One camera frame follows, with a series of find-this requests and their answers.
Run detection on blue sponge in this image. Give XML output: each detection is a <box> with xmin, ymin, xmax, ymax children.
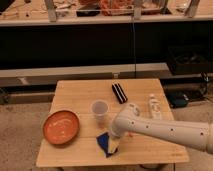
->
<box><xmin>96</xmin><ymin>132</ymin><xmax>118</xmax><ymax>157</ymax></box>

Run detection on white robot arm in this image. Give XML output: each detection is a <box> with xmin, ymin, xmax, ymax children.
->
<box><xmin>109</xmin><ymin>103</ymin><xmax>213</xmax><ymax>154</ymax></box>

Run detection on orange ceramic bowl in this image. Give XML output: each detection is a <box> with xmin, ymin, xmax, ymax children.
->
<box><xmin>43</xmin><ymin>110</ymin><xmax>80</xmax><ymax>145</ymax></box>

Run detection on clear plastic cup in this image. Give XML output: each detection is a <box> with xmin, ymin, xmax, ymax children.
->
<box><xmin>91</xmin><ymin>100</ymin><xmax>108</xmax><ymax>124</ymax></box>

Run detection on wooden table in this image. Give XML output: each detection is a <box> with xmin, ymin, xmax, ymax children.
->
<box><xmin>36</xmin><ymin>80</ymin><xmax>189</xmax><ymax>167</ymax></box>

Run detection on black striped box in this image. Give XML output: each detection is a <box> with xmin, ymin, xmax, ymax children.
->
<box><xmin>112</xmin><ymin>83</ymin><xmax>128</xmax><ymax>104</ymax></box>

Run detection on white plastic bottle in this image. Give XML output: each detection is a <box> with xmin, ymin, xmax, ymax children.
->
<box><xmin>149</xmin><ymin>94</ymin><xmax>162</xmax><ymax>120</ymax></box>

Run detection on dark teal device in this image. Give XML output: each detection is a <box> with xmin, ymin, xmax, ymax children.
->
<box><xmin>168</xmin><ymin>92</ymin><xmax>188</xmax><ymax>108</ymax></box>

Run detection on low grey bench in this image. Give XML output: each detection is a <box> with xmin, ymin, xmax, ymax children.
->
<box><xmin>0</xmin><ymin>63</ymin><xmax>171</xmax><ymax>87</ymax></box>

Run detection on black bin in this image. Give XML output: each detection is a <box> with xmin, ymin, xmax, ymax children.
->
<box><xmin>167</xmin><ymin>45</ymin><xmax>213</xmax><ymax>75</ymax></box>

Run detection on long background shelf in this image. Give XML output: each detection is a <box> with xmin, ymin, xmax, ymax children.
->
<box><xmin>0</xmin><ymin>0</ymin><xmax>213</xmax><ymax>27</ymax></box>

